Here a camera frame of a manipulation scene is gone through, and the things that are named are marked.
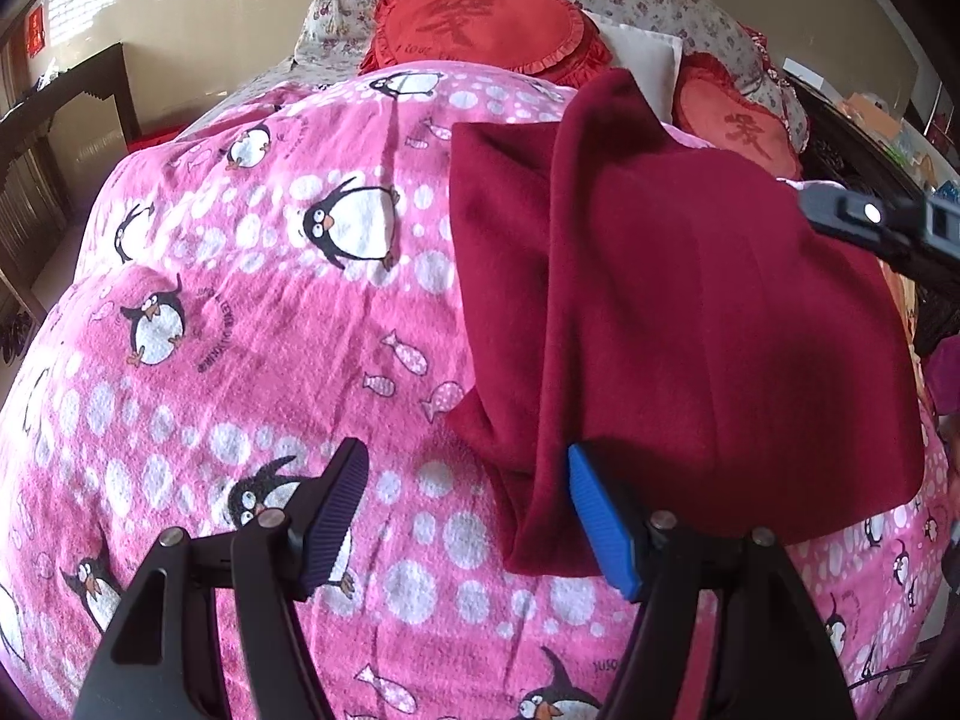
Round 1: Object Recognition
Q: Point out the dark red garment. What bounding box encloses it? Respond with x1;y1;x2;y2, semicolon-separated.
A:
448;69;925;578

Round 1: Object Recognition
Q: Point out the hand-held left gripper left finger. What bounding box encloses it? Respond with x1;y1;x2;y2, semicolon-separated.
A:
71;436;372;720

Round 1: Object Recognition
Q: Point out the pair of dark shoes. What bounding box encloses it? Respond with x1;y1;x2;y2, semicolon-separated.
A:
0;304;31;361

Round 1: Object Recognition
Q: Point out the pink penguin print blanket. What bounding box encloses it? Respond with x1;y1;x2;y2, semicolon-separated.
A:
0;64;960;720

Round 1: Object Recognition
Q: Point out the red heart cushion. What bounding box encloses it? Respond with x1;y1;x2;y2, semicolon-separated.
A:
671;52;805;182

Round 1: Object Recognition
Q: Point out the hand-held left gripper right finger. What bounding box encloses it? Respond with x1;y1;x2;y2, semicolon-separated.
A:
566;442;856;720

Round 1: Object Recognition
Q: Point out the dark wooden cabinet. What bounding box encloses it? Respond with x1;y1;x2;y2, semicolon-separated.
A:
0;41;140;331

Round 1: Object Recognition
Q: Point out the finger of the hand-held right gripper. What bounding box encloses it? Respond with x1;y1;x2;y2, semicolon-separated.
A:
799;184;960;293

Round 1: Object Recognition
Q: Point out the white pillow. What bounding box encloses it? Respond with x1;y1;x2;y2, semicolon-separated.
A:
581;9;685;125

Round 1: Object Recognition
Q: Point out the red round ruffled cushion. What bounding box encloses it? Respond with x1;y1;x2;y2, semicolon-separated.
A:
358;0;612;83

